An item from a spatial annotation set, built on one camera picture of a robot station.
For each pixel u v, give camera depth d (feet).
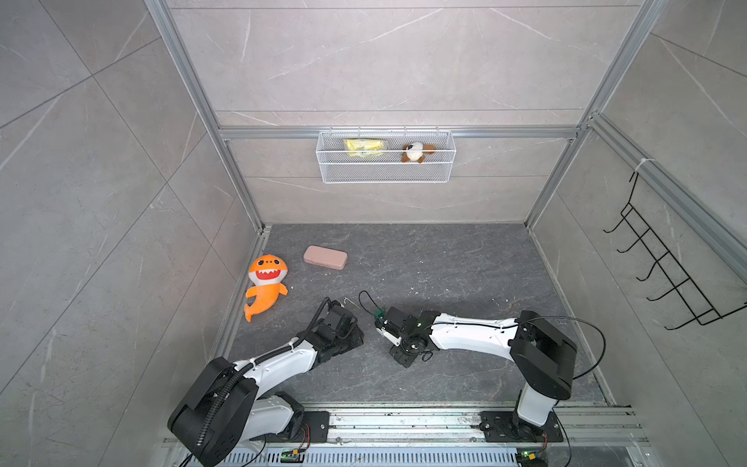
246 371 1.50
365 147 2.74
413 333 2.13
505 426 2.40
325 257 3.55
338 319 2.22
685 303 2.02
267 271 3.12
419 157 2.82
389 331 2.30
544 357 1.48
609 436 2.41
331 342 2.18
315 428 2.41
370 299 3.23
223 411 1.36
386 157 2.83
